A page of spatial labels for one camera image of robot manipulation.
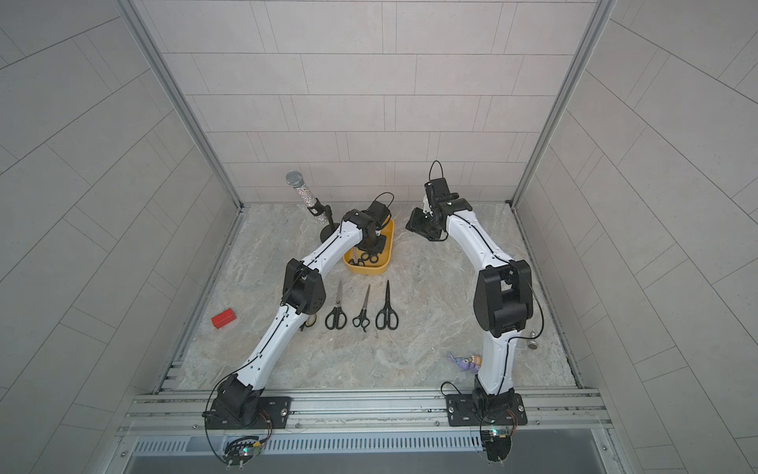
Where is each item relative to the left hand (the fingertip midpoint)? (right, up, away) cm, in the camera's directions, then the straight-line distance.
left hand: (381, 246), depth 107 cm
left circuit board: (-31, -45, -39) cm, 67 cm away
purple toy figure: (+26, -28, -31) cm, 49 cm away
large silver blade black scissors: (-12, -20, -20) cm, 31 cm away
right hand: (+10, +8, -15) cm, 20 cm away
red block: (-45, -19, -23) cm, 54 cm away
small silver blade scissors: (-5, -3, -5) cm, 8 cm away
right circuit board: (+29, -44, -38) cm, 65 cm away
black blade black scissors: (+3, -20, -20) cm, 28 cm away
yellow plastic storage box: (+2, -3, -10) cm, 11 cm away
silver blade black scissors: (-5, -20, -20) cm, 29 cm away
